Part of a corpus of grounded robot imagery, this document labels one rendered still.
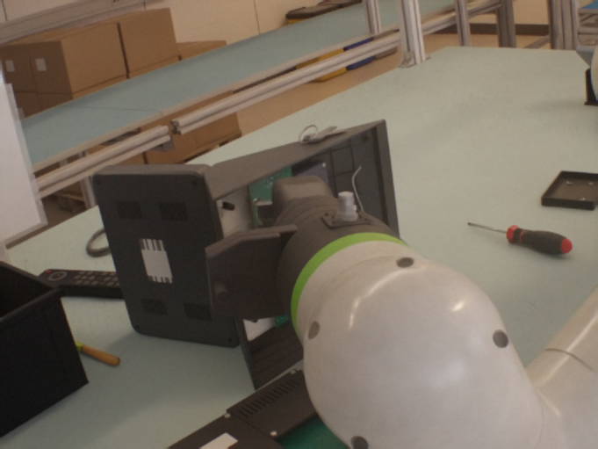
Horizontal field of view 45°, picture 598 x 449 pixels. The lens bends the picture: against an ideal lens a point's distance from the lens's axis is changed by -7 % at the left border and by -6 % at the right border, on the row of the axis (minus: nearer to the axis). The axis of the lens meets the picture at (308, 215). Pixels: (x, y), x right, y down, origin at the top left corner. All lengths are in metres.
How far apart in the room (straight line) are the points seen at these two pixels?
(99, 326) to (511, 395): 0.66
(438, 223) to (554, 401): 0.64
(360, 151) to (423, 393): 0.50
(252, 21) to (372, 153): 5.70
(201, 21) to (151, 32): 1.65
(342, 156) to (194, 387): 0.29
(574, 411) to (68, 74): 3.86
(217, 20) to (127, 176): 5.44
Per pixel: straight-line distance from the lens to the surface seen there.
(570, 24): 3.36
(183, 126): 2.38
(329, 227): 0.48
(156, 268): 0.85
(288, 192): 0.62
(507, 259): 0.96
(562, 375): 0.47
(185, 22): 6.01
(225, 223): 0.72
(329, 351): 0.37
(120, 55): 4.36
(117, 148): 2.21
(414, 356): 0.36
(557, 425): 0.45
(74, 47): 4.19
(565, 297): 0.87
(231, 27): 6.34
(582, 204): 1.09
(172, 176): 0.78
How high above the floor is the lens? 1.44
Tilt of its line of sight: 22 degrees down
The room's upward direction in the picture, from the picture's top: 9 degrees counter-clockwise
